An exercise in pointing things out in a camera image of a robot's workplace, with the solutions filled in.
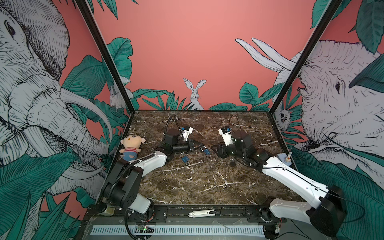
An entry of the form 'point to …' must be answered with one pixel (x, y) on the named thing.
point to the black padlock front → (232, 163)
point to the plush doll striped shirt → (131, 144)
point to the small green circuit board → (142, 227)
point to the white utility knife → (213, 212)
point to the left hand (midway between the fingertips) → (204, 144)
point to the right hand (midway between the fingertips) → (213, 144)
